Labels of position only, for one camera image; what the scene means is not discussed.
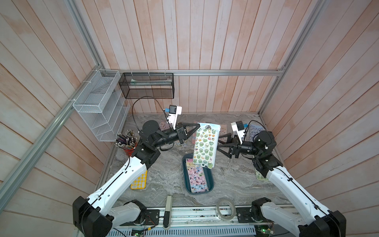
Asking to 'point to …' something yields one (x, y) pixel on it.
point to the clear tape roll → (232, 214)
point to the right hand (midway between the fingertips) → (215, 144)
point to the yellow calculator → (141, 182)
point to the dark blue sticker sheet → (253, 130)
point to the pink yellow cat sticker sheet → (197, 177)
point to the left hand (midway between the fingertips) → (199, 129)
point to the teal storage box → (208, 173)
